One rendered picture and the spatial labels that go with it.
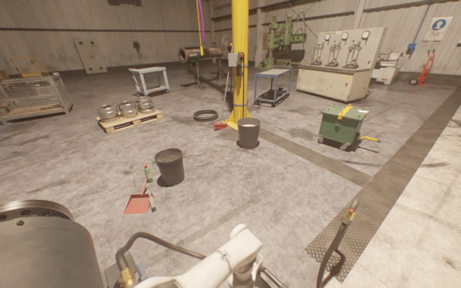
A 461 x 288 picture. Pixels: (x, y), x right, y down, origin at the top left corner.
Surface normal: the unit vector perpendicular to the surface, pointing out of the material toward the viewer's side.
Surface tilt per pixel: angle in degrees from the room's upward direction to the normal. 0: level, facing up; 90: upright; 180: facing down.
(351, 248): 0
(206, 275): 25
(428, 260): 0
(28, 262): 35
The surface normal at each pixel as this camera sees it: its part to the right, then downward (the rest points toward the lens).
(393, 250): -0.03, -0.87
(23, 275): 0.37, -0.92
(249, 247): 0.18, -0.77
